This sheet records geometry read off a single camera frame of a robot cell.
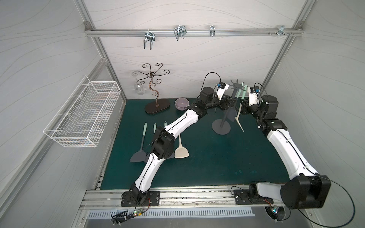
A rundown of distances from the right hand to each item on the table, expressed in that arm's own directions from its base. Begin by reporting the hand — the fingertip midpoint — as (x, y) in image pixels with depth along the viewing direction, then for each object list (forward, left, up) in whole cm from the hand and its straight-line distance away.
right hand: (243, 98), depth 77 cm
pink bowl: (+19, +37, -26) cm, 50 cm away
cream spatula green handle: (-1, +1, +1) cm, 2 cm away
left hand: (+1, +4, -2) cm, 4 cm away
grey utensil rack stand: (+1, +6, -31) cm, 32 cm away
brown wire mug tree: (+20, +55, -30) cm, 65 cm away
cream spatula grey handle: (-20, +35, -30) cm, 50 cm away
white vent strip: (-50, +18, -32) cm, 62 cm away
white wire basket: (-19, +83, +1) cm, 85 cm away
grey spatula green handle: (-24, +59, -28) cm, 70 cm away
